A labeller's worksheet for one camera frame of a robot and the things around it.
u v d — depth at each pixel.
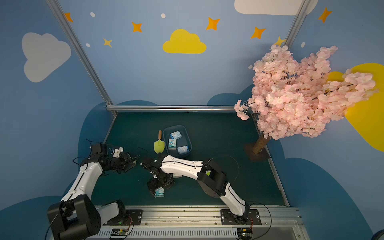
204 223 0.74
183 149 0.98
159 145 1.01
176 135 1.04
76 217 0.40
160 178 0.69
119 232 0.72
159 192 0.80
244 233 0.73
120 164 0.73
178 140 1.04
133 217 0.75
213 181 0.51
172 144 1.01
